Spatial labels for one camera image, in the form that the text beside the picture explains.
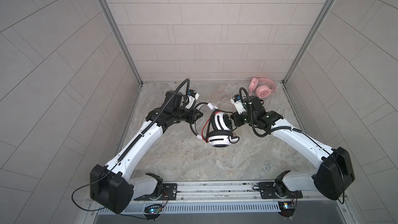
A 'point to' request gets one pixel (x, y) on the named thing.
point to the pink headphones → (263, 86)
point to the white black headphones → (221, 135)
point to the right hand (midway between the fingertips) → (230, 116)
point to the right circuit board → (287, 208)
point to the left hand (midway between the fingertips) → (205, 112)
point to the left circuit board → (153, 209)
